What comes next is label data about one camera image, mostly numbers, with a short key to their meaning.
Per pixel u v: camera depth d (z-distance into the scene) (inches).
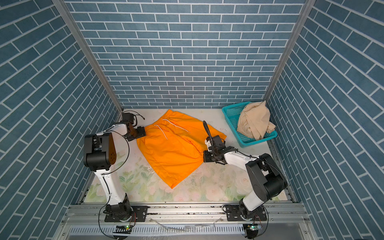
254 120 38.4
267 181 17.8
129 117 33.3
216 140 29.0
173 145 39.0
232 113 45.2
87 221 28.8
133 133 34.6
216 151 28.1
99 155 21.4
